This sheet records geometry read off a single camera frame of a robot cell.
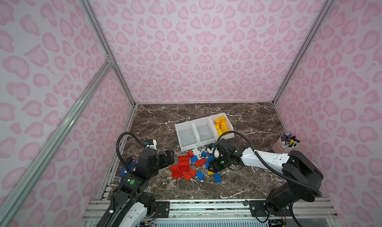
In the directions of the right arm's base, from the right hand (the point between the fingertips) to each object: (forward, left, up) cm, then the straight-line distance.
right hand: (212, 167), depth 85 cm
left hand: (+2, +23, +14) cm, 27 cm away
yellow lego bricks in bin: (+30, -7, 0) cm, 31 cm away
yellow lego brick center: (-3, +1, -1) cm, 3 cm away
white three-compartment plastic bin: (+20, +10, +5) cm, 23 cm away
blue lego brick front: (-6, -2, -1) cm, 6 cm away
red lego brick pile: (-1, +17, -2) cm, 17 cm away
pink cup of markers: (+11, -41, +8) cm, 43 cm away
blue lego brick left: (-4, +7, -2) cm, 8 cm away
